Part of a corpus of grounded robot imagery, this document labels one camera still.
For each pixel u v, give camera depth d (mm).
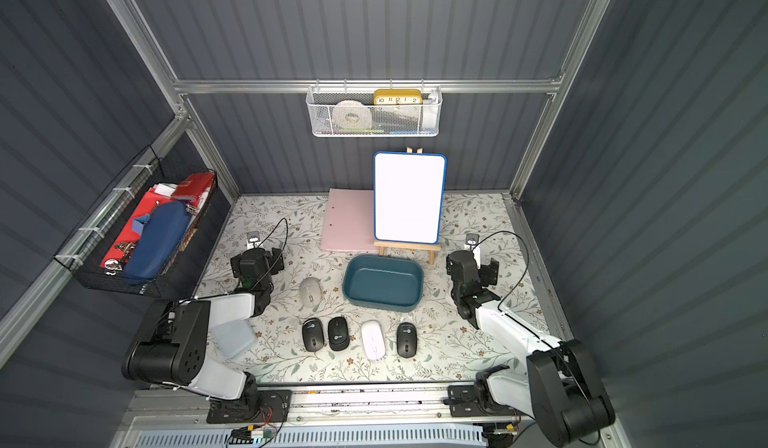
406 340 824
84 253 610
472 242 750
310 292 908
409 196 867
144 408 754
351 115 847
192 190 792
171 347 451
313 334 846
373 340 821
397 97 868
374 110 884
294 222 1114
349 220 1130
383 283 972
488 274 779
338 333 846
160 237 691
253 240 804
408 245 963
